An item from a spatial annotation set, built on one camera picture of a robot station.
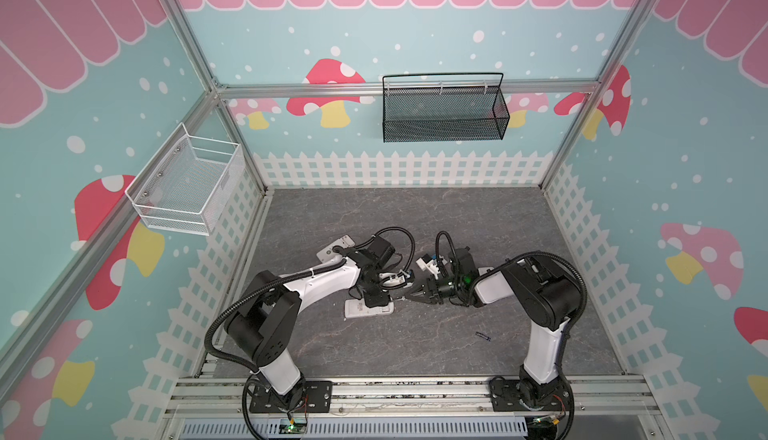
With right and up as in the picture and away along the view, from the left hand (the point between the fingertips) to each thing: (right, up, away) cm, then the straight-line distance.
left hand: (379, 296), depth 89 cm
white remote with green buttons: (-6, -3, -1) cm, 7 cm away
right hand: (+8, 0, -2) cm, 9 cm away
